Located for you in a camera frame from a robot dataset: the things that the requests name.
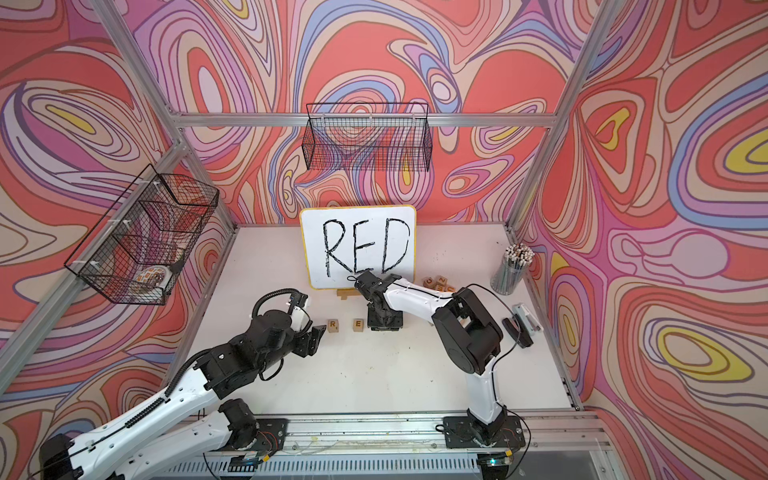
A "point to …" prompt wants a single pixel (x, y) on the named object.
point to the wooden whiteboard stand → (343, 293)
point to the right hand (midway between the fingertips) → (384, 334)
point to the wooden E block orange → (358, 325)
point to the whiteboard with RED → (343, 242)
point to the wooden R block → (333, 326)
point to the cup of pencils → (507, 276)
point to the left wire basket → (134, 254)
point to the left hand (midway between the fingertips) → (318, 324)
